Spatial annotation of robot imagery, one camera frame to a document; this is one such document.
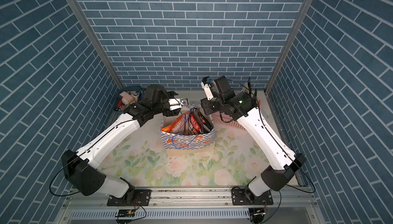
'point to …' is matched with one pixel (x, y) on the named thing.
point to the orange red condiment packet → (178, 127)
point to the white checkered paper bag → (179, 144)
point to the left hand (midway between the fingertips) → (181, 98)
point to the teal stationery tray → (126, 95)
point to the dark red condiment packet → (198, 124)
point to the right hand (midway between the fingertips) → (207, 103)
